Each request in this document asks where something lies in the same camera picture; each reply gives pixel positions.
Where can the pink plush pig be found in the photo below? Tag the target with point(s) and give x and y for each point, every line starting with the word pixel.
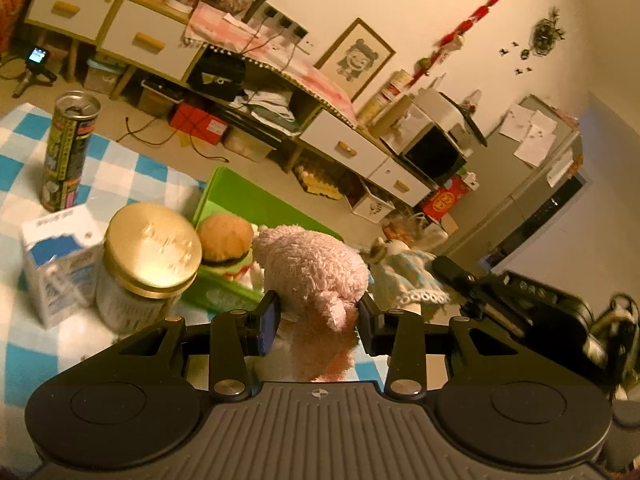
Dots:
pixel 319 281

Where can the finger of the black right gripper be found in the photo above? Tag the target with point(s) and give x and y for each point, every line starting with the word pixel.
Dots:
pixel 482 297

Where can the plush hamburger toy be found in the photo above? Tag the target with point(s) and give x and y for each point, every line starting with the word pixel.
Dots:
pixel 226 241

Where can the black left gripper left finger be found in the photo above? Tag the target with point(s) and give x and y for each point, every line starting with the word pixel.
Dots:
pixel 235 335

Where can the small camera on tripod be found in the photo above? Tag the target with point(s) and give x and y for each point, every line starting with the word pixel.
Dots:
pixel 35 72

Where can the wooden tv cabinet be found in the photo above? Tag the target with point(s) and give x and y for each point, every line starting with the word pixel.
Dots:
pixel 146 38

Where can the white storage crate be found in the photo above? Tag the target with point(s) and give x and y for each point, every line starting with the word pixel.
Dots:
pixel 368 202

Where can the gold lid glass jar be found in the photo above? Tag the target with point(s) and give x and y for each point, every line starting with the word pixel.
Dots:
pixel 150 257

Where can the red box under cabinet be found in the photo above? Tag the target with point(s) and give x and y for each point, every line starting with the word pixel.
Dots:
pixel 198 123

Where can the green plastic bin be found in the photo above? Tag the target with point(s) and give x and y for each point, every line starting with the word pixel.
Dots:
pixel 230 210

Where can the black microwave oven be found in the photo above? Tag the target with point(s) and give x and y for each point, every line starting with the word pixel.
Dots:
pixel 433 146

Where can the red gift box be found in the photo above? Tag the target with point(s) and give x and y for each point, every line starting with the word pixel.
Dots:
pixel 445 198

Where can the bag of oranges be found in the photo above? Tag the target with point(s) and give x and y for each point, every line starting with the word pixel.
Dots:
pixel 415 230

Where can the framed cartoon girl picture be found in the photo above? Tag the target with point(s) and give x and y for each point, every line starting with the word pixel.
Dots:
pixel 355 58

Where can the black yellow drink can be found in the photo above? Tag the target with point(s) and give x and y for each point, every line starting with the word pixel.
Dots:
pixel 72 126

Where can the black handbag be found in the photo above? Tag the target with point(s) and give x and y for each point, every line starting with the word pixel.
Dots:
pixel 218 74

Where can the blue white checked tablecloth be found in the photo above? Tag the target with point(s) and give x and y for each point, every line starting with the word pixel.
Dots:
pixel 113 177

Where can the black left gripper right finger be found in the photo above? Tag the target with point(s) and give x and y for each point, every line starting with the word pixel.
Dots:
pixel 398 335

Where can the white blue milk carton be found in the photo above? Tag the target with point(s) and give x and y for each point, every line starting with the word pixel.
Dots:
pixel 60 254

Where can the pink table runner cloth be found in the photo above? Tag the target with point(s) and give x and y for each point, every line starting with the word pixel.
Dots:
pixel 219 31

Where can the egg tray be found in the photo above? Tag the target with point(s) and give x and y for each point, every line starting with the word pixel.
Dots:
pixel 316 182

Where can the rabbit doll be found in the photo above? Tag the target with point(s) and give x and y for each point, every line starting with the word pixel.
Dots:
pixel 401 279

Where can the grey refrigerator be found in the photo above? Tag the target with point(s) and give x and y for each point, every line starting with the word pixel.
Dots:
pixel 514 200

